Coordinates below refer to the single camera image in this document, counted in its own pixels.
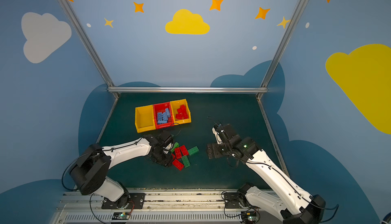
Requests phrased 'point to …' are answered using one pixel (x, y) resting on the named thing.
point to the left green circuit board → (120, 216)
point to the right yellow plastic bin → (174, 106)
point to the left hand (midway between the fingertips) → (169, 163)
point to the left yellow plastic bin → (144, 118)
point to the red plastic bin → (161, 108)
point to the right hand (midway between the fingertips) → (215, 146)
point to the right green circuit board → (249, 217)
